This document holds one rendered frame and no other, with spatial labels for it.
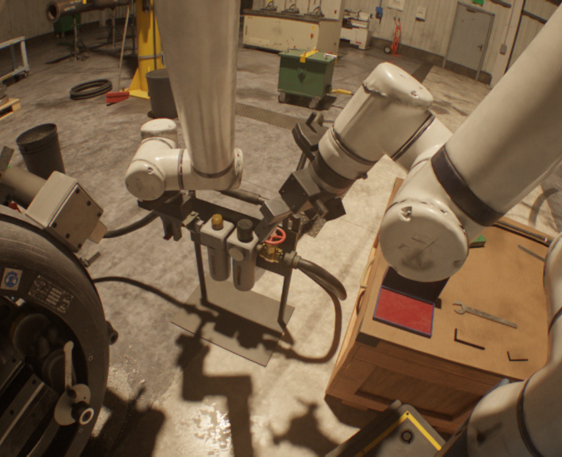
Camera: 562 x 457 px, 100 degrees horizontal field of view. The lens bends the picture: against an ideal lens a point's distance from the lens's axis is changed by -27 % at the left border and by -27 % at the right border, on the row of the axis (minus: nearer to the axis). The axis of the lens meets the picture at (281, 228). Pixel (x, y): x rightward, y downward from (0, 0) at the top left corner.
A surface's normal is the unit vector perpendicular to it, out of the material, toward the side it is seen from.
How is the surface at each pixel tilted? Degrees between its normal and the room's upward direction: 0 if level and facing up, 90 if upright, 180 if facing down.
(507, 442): 77
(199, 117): 124
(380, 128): 93
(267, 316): 0
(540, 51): 71
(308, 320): 0
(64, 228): 90
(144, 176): 88
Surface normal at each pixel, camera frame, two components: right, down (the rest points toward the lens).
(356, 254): 0.09, -0.76
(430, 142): -0.14, 0.04
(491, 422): -0.83, -0.55
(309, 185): 0.43, -0.51
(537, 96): -0.81, 0.18
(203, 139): -0.07, 0.96
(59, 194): -0.06, -0.48
